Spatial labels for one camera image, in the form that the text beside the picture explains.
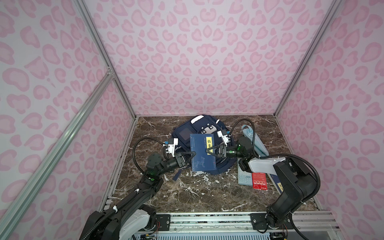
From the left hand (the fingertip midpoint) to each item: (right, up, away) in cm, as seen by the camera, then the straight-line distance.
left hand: (196, 153), depth 70 cm
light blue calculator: (+28, -17, +16) cm, 36 cm away
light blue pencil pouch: (+40, -1, +25) cm, 48 cm away
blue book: (+3, -4, +2) cm, 5 cm away
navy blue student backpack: (+6, +14, +37) cm, 40 cm away
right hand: (+7, 0, +6) cm, 9 cm away
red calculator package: (+36, -18, +16) cm, 44 cm away
